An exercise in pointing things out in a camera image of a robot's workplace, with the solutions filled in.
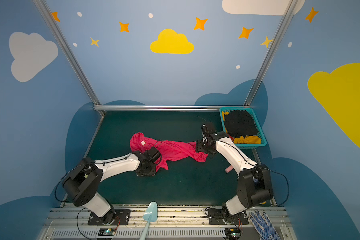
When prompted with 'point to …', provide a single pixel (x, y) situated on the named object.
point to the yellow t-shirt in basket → (253, 139)
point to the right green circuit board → (233, 233)
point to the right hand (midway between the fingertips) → (202, 147)
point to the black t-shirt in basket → (239, 123)
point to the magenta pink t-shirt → (169, 150)
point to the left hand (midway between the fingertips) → (153, 173)
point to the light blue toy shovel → (150, 214)
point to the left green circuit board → (107, 232)
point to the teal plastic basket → (263, 141)
